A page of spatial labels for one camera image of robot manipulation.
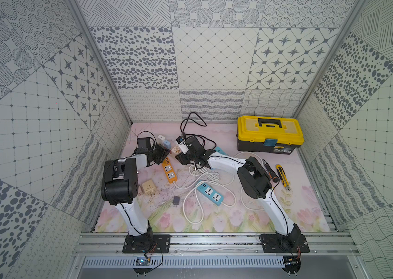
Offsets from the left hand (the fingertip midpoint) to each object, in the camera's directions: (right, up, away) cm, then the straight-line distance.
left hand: (169, 147), depth 99 cm
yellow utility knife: (+63, -16, -6) cm, 66 cm away
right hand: (+7, -4, 0) cm, 8 cm away
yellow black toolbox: (+56, +8, -7) cm, 56 cm away
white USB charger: (-6, +5, +2) cm, 8 cm away
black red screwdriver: (+58, -14, -4) cm, 60 cm away
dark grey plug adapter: (+6, -26, -13) cm, 30 cm away
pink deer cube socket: (+5, -1, -4) cm, 6 cm away
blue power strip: (+24, -23, -13) cm, 36 cm away
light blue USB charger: (-2, +2, +2) cm, 3 cm away
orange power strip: (+1, -13, -4) cm, 13 cm away
